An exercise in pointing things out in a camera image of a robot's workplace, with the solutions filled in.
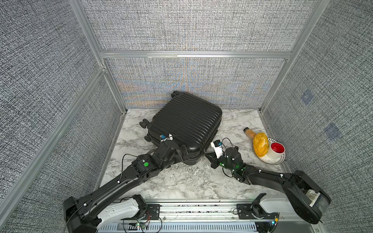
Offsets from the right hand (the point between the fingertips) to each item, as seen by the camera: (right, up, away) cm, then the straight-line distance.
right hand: (205, 151), depth 84 cm
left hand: (-11, +2, -12) cm, 17 cm away
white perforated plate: (+39, -6, +6) cm, 40 cm away
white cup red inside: (+46, -1, +9) cm, 47 cm away
